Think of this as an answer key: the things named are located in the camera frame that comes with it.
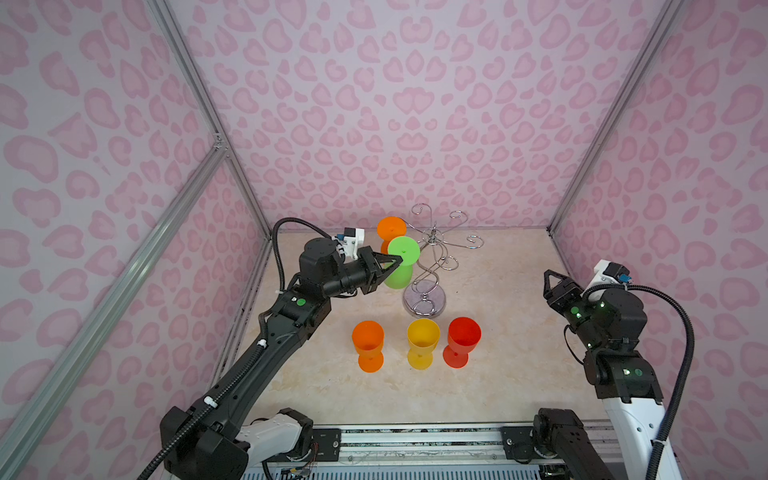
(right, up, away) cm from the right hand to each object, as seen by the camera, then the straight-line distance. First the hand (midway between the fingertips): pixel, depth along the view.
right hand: (551, 273), depth 67 cm
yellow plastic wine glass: (-27, -18, +14) cm, 36 cm away
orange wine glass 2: (-36, +11, +8) cm, 39 cm away
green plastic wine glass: (-32, +5, +1) cm, 32 cm away
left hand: (-33, +4, -3) cm, 33 cm away
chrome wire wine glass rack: (-25, -9, +31) cm, 41 cm away
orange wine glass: (-42, -17, +10) cm, 46 cm away
